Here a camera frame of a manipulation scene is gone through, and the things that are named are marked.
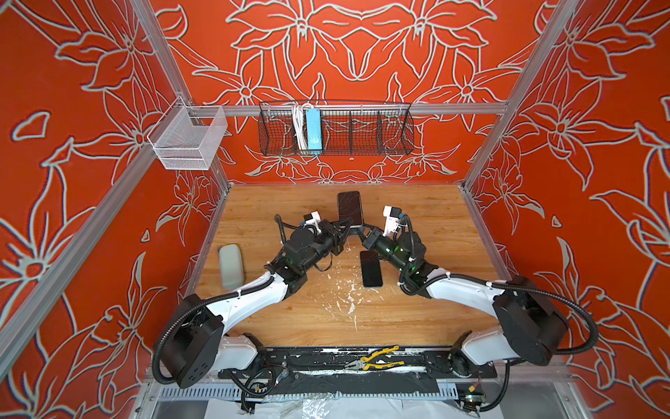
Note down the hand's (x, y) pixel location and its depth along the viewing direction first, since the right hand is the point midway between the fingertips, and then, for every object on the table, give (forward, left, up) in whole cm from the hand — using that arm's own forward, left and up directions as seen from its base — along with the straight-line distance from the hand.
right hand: (354, 220), depth 77 cm
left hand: (-3, 0, +5) cm, 5 cm away
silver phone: (+6, +2, -1) cm, 7 cm away
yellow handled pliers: (-33, -2, -24) cm, 41 cm away
